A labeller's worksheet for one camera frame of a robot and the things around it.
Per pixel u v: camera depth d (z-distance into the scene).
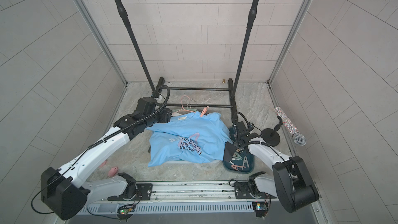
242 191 0.71
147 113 0.58
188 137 0.76
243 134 0.68
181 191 0.72
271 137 0.88
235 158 0.80
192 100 0.92
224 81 1.20
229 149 0.78
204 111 0.84
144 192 0.71
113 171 0.75
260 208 0.68
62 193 0.36
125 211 0.63
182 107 0.87
